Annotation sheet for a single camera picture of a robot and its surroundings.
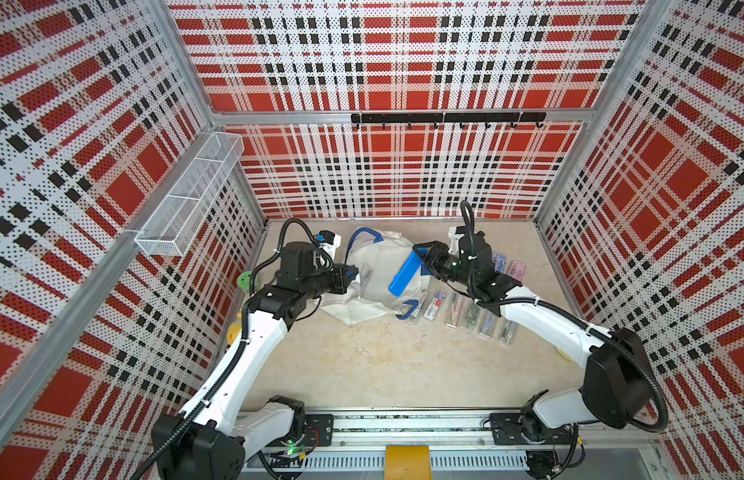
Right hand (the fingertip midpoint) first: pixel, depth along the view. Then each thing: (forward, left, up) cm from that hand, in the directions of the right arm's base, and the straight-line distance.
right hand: (418, 251), depth 80 cm
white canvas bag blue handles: (+14, +12, -20) cm, 28 cm away
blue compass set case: (+15, -32, -25) cm, 43 cm away
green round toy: (+4, +57, -20) cm, 61 cm away
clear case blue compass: (-7, -1, -23) cm, 24 cm away
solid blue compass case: (-6, +3, -1) cm, 7 cm away
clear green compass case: (-8, -18, -24) cm, 31 cm away
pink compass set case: (+10, -37, -25) cm, 46 cm away
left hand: (-6, +15, 0) cm, 17 cm away
